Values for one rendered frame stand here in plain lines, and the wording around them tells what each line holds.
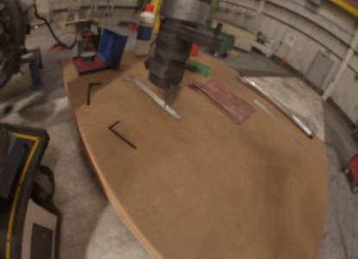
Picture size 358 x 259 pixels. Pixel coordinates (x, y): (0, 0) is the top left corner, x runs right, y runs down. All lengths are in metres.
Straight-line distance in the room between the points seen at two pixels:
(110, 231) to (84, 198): 0.19
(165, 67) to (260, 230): 0.35
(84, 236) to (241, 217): 0.61
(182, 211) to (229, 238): 0.09
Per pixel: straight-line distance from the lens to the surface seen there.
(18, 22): 1.18
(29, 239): 0.55
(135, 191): 0.24
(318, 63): 9.92
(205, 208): 0.25
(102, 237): 0.71
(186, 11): 0.27
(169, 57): 0.29
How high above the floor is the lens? 0.69
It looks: 42 degrees down
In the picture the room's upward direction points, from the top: 19 degrees clockwise
